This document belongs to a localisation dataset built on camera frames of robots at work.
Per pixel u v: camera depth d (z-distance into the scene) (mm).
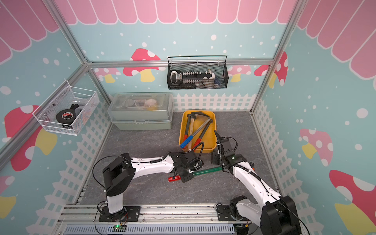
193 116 1125
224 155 635
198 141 943
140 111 1032
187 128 1036
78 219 732
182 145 872
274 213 388
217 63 894
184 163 670
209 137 1036
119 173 523
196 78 875
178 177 791
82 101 797
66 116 708
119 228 731
